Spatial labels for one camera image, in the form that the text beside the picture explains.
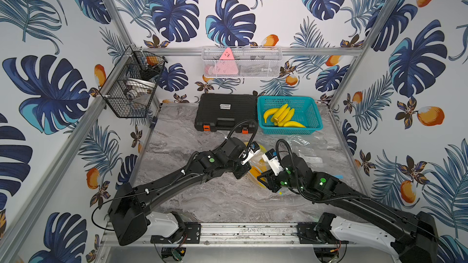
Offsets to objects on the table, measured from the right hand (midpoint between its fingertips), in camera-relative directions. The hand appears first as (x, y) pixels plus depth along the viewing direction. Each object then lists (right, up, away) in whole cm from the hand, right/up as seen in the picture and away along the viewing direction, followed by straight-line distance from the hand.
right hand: (260, 175), depth 74 cm
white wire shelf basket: (-7, +53, +18) cm, 56 cm away
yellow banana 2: (+11, +28, +40) cm, 50 cm away
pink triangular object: (-15, +50, +16) cm, 55 cm away
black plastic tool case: (-16, +28, +34) cm, 47 cm away
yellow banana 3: (+14, +25, +39) cm, 48 cm away
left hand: (-5, +6, +2) cm, 7 cm away
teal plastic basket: (+36, +28, +44) cm, 63 cm away
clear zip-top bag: (+34, +4, +18) cm, 38 cm away
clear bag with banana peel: (-1, +3, +1) cm, 3 cm away
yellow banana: (+23, +21, +29) cm, 43 cm away
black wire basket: (-57, +37, +6) cm, 68 cm away
